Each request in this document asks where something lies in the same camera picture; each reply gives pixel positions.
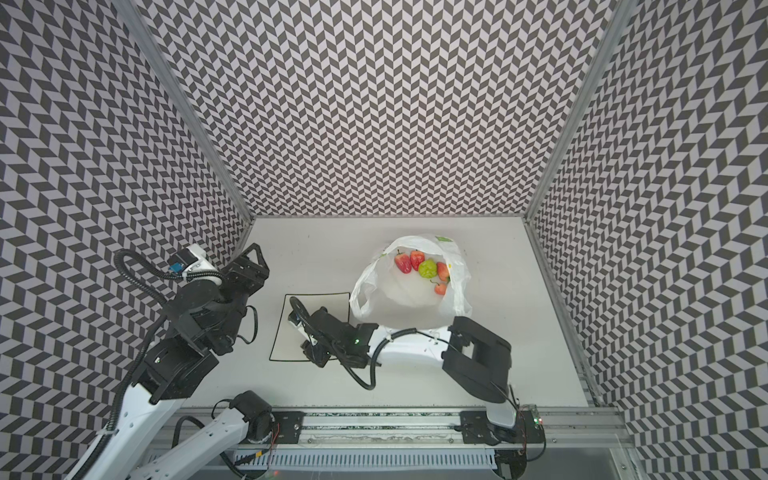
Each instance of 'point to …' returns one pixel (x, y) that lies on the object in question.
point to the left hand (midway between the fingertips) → (253, 255)
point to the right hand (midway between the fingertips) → (310, 348)
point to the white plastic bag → (384, 295)
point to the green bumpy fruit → (427, 268)
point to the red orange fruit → (443, 271)
